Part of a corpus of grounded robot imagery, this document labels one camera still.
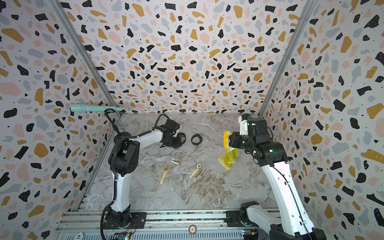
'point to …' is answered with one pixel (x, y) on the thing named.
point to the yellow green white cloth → (227, 159)
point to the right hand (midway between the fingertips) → (231, 136)
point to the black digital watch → (196, 139)
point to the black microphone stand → (119, 136)
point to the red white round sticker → (192, 229)
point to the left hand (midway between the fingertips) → (182, 143)
